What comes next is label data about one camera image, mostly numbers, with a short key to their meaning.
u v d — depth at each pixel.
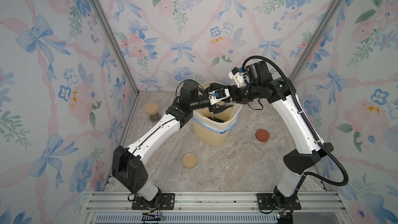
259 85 0.51
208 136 0.75
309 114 0.97
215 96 0.56
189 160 0.86
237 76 0.63
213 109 0.62
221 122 0.68
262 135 0.98
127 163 0.41
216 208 0.74
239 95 0.59
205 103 0.61
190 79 0.54
